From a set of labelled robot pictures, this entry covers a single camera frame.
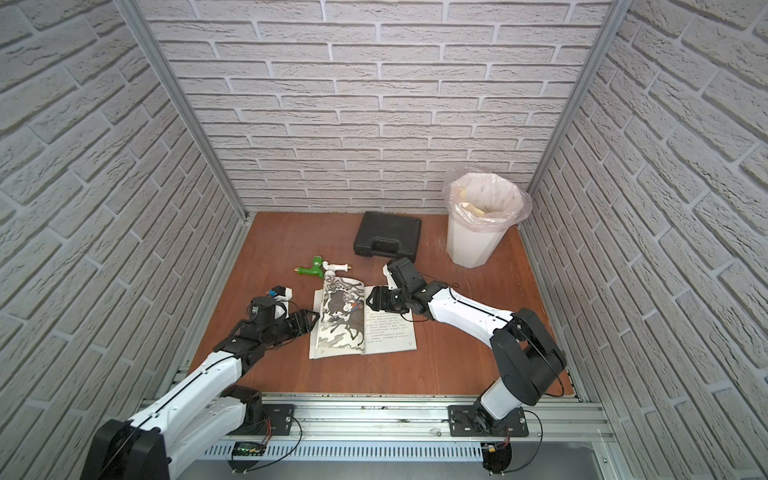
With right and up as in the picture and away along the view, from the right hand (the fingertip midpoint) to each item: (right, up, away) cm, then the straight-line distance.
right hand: (378, 301), depth 86 cm
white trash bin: (+31, +15, +14) cm, 37 cm away
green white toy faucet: (-20, +8, +16) cm, 27 cm away
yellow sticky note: (+27, +27, -3) cm, 38 cm away
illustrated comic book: (-8, -7, -1) cm, 11 cm away
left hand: (-21, -3, 0) cm, 21 cm away
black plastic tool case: (+2, +20, +20) cm, 28 cm away
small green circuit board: (-31, -34, -14) cm, 48 cm away
